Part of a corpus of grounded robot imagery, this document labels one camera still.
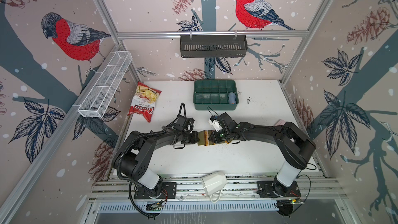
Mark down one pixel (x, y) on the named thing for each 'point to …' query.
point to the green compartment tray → (213, 94)
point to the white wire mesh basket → (108, 79)
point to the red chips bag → (144, 101)
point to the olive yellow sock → (203, 136)
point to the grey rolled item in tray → (232, 98)
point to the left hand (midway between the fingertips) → (199, 140)
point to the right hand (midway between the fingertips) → (209, 140)
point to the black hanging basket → (210, 46)
